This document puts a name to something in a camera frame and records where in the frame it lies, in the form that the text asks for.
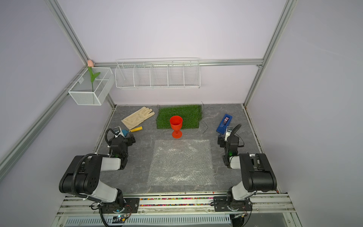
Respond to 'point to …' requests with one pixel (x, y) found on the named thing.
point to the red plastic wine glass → (176, 122)
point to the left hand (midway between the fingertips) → (124, 134)
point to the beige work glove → (136, 118)
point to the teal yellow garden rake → (125, 132)
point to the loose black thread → (203, 113)
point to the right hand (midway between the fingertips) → (227, 133)
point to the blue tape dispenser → (224, 124)
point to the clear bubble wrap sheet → (187, 161)
